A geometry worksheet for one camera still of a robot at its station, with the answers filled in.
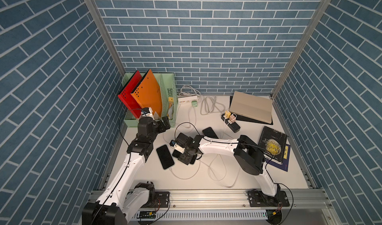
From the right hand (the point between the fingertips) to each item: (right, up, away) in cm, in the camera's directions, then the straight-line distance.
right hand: (184, 154), depth 89 cm
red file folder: (-32, +34, -6) cm, 47 cm away
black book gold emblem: (+55, +6, +2) cm, 55 cm away
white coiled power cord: (+16, +32, +27) cm, 44 cm away
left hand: (-10, +23, -9) cm, 26 cm away
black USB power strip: (+32, +16, +10) cm, 37 cm away
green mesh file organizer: (-13, +45, +13) cm, 49 cm away
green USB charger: (+5, +31, +24) cm, 40 cm away
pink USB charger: (+31, +21, +9) cm, 39 cm away
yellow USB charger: (+28, +24, +12) cm, 39 cm away
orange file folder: (-23, +37, +2) cm, 44 cm away
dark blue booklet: (+58, -5, -5) cm, 59 cm away
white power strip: (0, +34, +26) cm, 43 cm away
